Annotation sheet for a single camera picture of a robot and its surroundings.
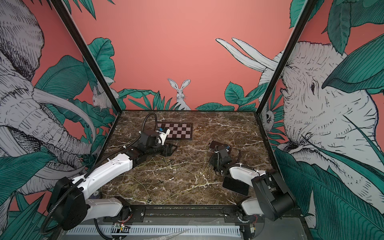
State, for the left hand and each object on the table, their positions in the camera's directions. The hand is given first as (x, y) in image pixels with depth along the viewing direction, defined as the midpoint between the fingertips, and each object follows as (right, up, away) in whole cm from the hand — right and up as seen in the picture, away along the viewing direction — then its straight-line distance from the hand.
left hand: (174, 144), depth 81 cm
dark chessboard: (-1, +6, +23) cm, 24 cm away
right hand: (+20, -9, +11) cm, 24 cm away
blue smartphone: (+25, -3, +22) cm, 33 cm away
